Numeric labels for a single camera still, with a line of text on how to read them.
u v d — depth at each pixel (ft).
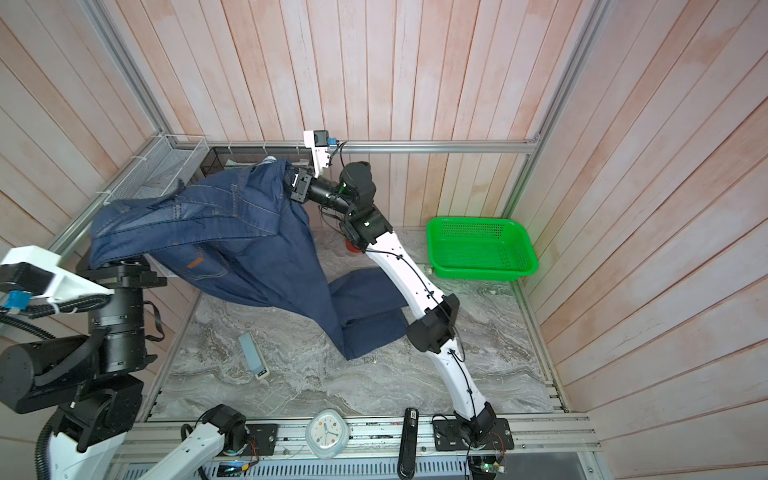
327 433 2.36
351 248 3.76
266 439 2.40
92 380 1.13
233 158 3.24
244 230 1.81
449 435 2.40
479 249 3.70
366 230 1.91
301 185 1.85
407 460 2.26
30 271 0.97
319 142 1.85
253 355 2.68
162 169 2.77
